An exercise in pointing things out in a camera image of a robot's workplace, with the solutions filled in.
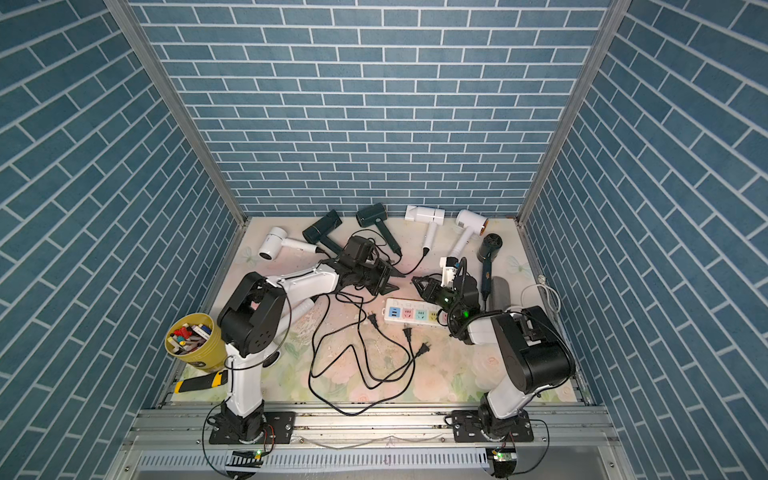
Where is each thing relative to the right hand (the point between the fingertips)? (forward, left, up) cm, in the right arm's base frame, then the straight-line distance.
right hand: (418, 281), depth 89 cm
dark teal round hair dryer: (+16, -23, -2) cm, 28 cm away
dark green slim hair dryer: (+22, +37, -5) cm, 44 cm away
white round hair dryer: (+18, +52, -5) cm, 56 cm away
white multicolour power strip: (-6, 0, -9) cm, 11 cm away
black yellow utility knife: (-30, +55, -10) cm, 63 cm away
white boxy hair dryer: (+34, -5, -5) cm, 35 cm away
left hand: (0, +2, 0) cm, 2 cm away
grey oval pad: (+3, -27, -9) cm, 29 cm away
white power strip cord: (+7, -47, -15) cm, 50 cm away
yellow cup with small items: (-22, +59, -2) cm, 63 cm away
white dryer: (+33, -21, -6) cm, 40 cm away
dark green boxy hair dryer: (+33, +17, -5) cm, 38 cm away
